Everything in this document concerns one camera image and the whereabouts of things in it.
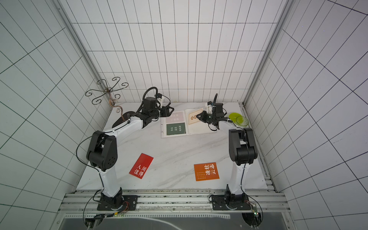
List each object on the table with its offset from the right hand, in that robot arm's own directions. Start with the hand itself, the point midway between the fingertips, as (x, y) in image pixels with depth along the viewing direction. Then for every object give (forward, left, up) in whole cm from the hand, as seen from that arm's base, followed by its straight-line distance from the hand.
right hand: (199, 112), depth 98 cm
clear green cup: (+3, -34, -12) cm, 36 cm away
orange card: (-36, -5, -12) cm, 38 cm away
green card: (-7, +17, -11) cm, 22 cm away
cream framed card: (-2, +5, -3) cm, 6 cm away
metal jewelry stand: (+18, +73, -5) cm, 75 cm away
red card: (-36, +35, -11) cm, 51 cm away
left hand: (-4, +19, +6) cm, 21 cm away
